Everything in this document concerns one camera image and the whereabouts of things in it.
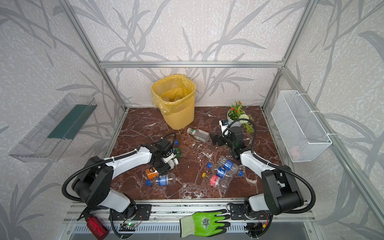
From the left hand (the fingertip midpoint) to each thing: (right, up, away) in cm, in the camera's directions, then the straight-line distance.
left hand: (165, 163), depth 88 cm
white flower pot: (+40, +24, -13) cm, 48 cm away
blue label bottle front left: (+2, -7, -6) cm, 10 cm away
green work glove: (+22, -23, -19) cm, 37 cm away
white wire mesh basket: (+64, +19, -27) cm, 72 cm away
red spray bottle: (-26, -23, -21) cm, 41 cm away
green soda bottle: (+8, +7, +2) cm, 11 cm away
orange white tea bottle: (-6, -4, -6) cm, 9 cm away
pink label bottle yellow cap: (+33, -10, -8) cm, 35 cm away
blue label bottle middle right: (+33, -3, -6) cm, 33 cm away
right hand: (+32, +21, +1) cm, 38 cm away
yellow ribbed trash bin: (+8, +26, +8) cm, 28 cm away
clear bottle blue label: (+6, +11, +8) cm, 15 cm away
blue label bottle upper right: (+38, -1, -4) cm, 39 cm away
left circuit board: (-14, -26, -17) cm, 34 cm away
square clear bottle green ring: (+20, +16, +14) cm, 29 cm away
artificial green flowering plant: (+45, +31, +10) cm, 55 cm away
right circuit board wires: (+50, -26, -17) cm, 59 cm away
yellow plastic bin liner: (+1, +45, +20) cm, 50 cm away
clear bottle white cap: (+4, +42, +22) cm, 47 cm away
